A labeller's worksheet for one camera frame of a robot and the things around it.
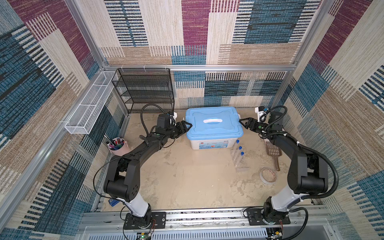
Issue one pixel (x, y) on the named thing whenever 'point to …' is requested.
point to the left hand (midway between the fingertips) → (190, 125)
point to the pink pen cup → (119, 146)
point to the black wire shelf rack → (139, 87)
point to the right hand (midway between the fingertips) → (242, 122)
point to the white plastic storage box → (211, 144)
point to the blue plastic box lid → (213, 123)
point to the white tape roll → (268, 175)
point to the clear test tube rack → (245, 164)
